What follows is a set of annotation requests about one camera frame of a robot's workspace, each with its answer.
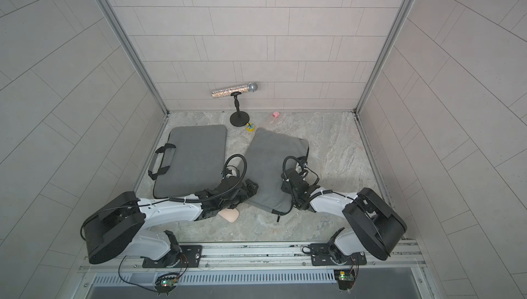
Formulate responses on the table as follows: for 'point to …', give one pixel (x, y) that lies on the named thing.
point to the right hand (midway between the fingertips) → (286, 181)
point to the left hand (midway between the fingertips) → (258, 191)
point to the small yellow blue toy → (250, 127)
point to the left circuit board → (165, 285)
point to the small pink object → (276, 114)
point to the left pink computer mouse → (230, 214)
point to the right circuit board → (344, 278)
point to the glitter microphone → (251, 87)
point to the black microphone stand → (239, 118)
